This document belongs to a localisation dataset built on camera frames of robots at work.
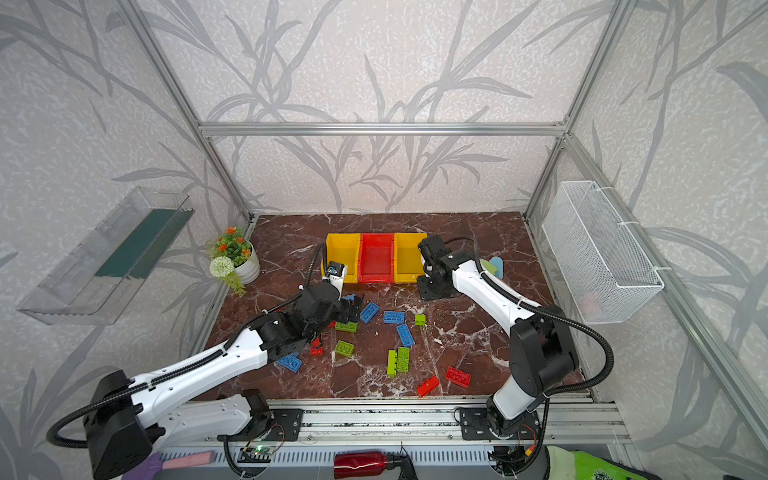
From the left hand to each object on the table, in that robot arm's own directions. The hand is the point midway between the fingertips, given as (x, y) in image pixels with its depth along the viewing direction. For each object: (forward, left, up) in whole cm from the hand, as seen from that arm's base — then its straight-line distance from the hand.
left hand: (353, 283), depth 79 cm
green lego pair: (-15, -12, -17) cm, 26 cm away
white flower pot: (+11, +37, -12) cm, 40 cm away
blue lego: (-2, -11, -17) cm, 20 cm away
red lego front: (-21, -20, -17) cm, 34 cm away
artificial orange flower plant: (+14, +41, -5) cm, 44 cm away
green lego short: (-11, +3, -17) cm, 21 cm away
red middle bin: (+21, -4, -18) cm, 28 cm away
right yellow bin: (+22, -15, -21) cm, 34 cm away
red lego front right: (-19, -30, -18) cm, 39 cm away
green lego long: (-5, +3, -17) cm, 18 cm away
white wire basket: (-7, -56, +17) cm, 59 cm away
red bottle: (-38, -4, -13) cm, 41 cm away
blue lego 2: (-8, -14, -16) cm, 23 cm away
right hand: (+5, -21, -8) cm, 23 cm away
